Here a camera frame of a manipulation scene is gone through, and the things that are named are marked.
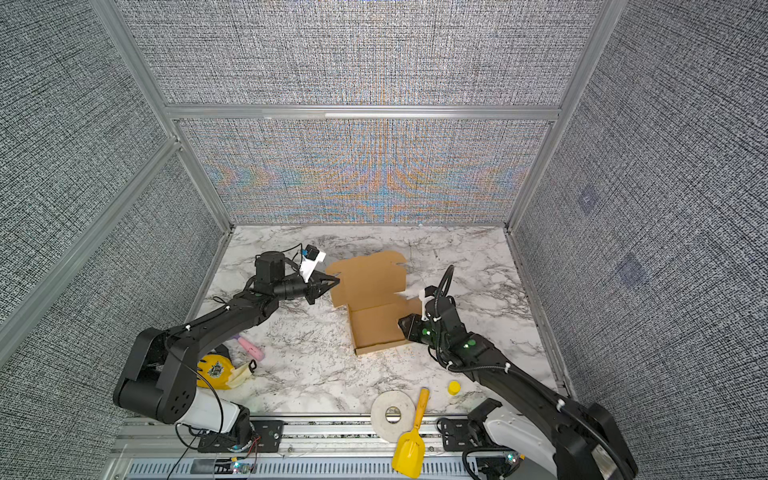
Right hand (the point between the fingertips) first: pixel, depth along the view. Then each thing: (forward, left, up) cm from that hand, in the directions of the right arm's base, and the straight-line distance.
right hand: (398, 321), depth 82 cm
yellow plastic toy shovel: (-30, -2, -10) cm, 31 cm away
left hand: (+9, +17, +6) cm, 20 cm away
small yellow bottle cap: (-14, -15, -10) cm, 23 cm away
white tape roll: (-24, +3, -10) cm, 27 cm away
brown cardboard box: (+13, +9, -2) cm, 16 cm away
